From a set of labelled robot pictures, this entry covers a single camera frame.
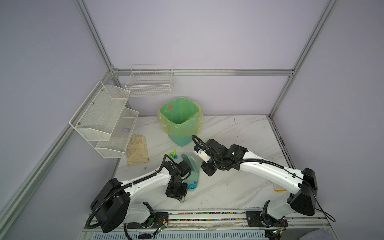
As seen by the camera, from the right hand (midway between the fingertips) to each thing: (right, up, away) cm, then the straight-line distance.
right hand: (201, 166), depth 74 cm
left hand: (-11, -18, +1) cm, 21 cm away
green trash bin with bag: (-14, +26, +33) cm, 45 cm away
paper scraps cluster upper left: (-18, +2, +23) cm, 29 cm away
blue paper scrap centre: (-5, -14, +10) cm, 18 cm away
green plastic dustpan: (-5, -12, +12) cm, 18 cm away
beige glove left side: (-44, +4, +27) cm, 51 cm away
